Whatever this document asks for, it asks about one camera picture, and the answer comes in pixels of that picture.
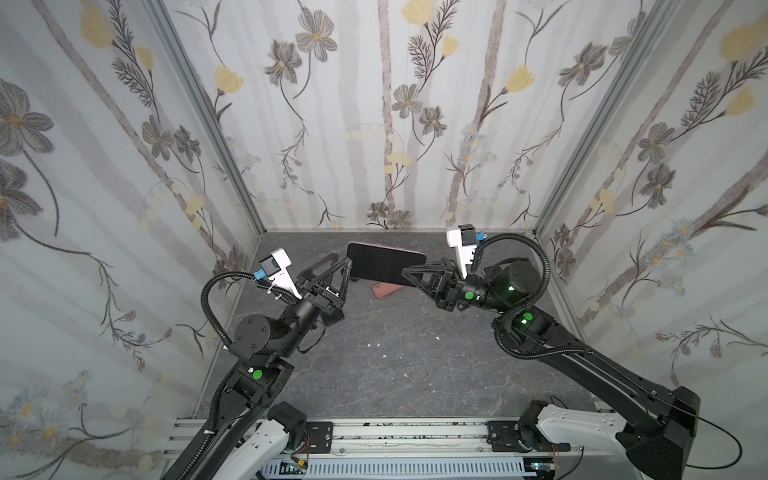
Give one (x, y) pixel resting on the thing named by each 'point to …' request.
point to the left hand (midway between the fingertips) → (340, 255)
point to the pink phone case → (381, 289)
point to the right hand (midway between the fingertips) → (408, 274)
